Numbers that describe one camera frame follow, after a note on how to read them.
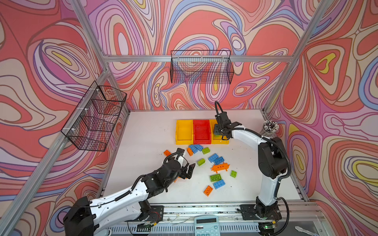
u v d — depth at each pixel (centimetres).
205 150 95
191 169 69
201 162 90
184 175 69
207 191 80
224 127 74
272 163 50
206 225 68
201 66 96
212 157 91
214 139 96
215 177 84
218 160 91
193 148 96
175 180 85
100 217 42
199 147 96
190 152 95
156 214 73
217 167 88
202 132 105
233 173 85
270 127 87
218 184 82
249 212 73
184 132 105
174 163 60
